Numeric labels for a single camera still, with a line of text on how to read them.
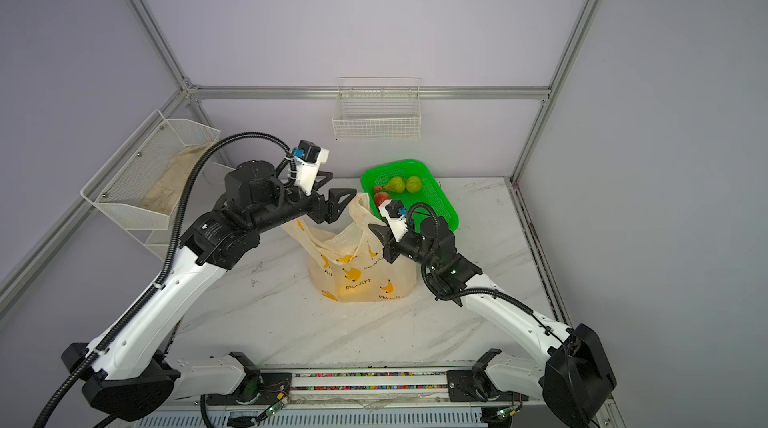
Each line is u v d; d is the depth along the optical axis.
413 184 1.14
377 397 0.73
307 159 0.49
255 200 0.45
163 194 0.76
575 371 0.40
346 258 0.78
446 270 0.58
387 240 0.65
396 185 1.12
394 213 0.60
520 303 0.48
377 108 1.07
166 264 0.40
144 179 0.75
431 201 1.04
